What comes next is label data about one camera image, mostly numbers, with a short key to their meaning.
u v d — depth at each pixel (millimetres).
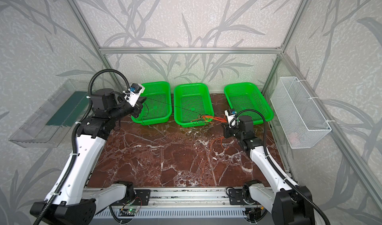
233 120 705
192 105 1187
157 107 1116
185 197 764
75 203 385
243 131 620
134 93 558
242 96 1182
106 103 492
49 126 640
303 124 605
